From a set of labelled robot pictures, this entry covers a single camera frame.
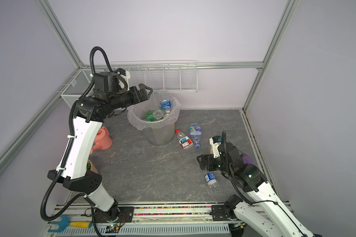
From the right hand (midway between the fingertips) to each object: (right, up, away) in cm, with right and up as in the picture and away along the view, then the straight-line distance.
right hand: (204, 155), depth 70 cm
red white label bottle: (-10, +4, +28) cm, 30 cm away
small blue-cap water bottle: (+5, -15, +10) cm, 18 cm away
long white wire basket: (-20, +48, +28) cm, 59 cm away
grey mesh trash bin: (-25, +10, +19) cm, 33 cm away
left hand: (-26, +29, -6) cm, 40 cm away
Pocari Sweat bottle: (-21, +27, +19) cm, 39 cm away
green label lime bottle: (-25, +22, +15) cm, 36 cm away
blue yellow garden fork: (-68, -33, +1) cm, 76 cm away
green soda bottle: (-30, +20, +17) cm, 40 cm away
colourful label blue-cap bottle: (-2, +10, +32) cm, 33 cm away
